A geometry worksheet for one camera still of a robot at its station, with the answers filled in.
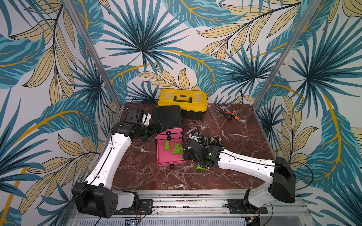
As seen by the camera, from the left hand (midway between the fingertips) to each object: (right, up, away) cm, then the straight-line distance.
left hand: (161, 134), depth 75 cm
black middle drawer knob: (+3, -4, +15) cm, 15 cm away
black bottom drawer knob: (+5, -20, +11) cm, 24 cm away
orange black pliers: (+47, +14, +42) cm, 65 cm away
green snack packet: (+1, -9, +18) cm, 20 cm away
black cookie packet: (+24, -6, +23) cm, 33 cm away
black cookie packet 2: (+32, -7, +23) cm, 40 cm away
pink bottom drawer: (+4, -16, +16) cm, 23 cm away
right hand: (+12, -10, +4) cm, 16 cm away
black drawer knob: (+3, 0, +11) cm, 11 cm away
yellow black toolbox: (+19, +20, +26) cm, 38 cm away
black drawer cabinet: (+3, +10, +18) cm, 21 cm away
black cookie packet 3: (+37, -8, +22) cm, 43 cm away
